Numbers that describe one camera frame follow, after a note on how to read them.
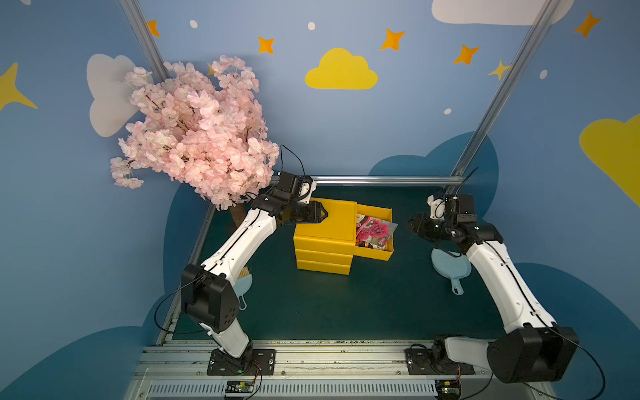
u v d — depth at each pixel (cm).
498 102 89
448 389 73
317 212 72
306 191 70
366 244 84
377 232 82
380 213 88
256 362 73
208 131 50
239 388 72
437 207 69
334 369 74
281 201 62
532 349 39
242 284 91
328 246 77
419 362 75
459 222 59
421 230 70
